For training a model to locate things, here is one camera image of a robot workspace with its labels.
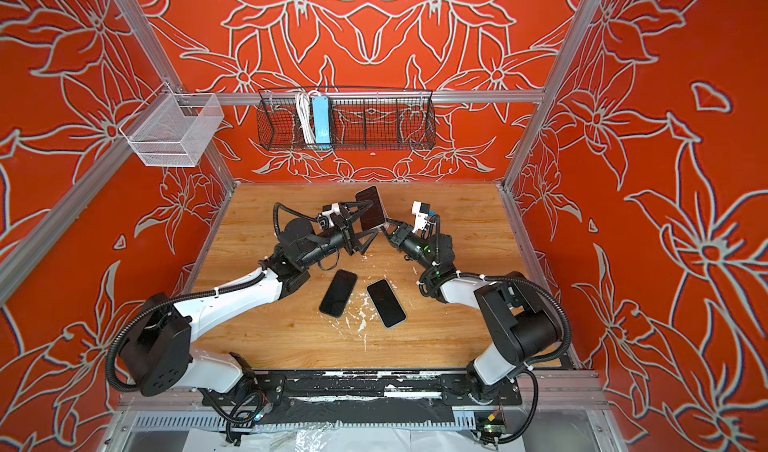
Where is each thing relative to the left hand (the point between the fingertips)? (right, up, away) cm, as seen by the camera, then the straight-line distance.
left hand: (376, 214), depth 68 cm
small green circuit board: (+28, -50, 0) cm, 58 cm away
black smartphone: (+3, -27, +18) cm, 32 cm away
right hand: (-1, -2, +8) cm, 8 cm away
